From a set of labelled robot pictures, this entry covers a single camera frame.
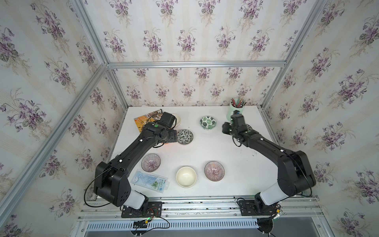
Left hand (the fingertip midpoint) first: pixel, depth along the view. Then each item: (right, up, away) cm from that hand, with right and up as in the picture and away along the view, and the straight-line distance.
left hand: (171, 138), depth 83 cm
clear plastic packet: (-12, -24, -1) cm, 27 cm away
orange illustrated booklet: (-26, +10, +25) cm, 37 cm away
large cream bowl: (+9, -22, 0) cm, 23 cm away
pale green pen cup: (+43, +22, +20) cm, 52 cm away
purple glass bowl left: (-13, -15, +5) cm, 21 cm away
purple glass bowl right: (+25, -19, +2) cm, 32 cm away
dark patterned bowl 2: (+7, -1, +18) cm, 19 cm away
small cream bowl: (+2, +11, +22) cm, 25 cm away
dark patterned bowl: (+52, +6, +18) cm, 55 cm away
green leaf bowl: (+24, +8, +25) cm, 35 cm away
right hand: (+33, +7, +9) cm, 35 cm away
